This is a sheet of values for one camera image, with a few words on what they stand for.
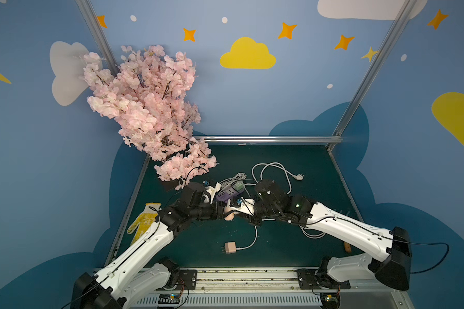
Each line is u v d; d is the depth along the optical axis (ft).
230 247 2.64
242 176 3.42
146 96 2.11
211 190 2.29
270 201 1.78
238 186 3.11
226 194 3.21
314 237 2.79
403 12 2.31
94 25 2.37
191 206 1.88
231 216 2.31
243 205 1.91
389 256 1.33
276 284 2.44
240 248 2.68
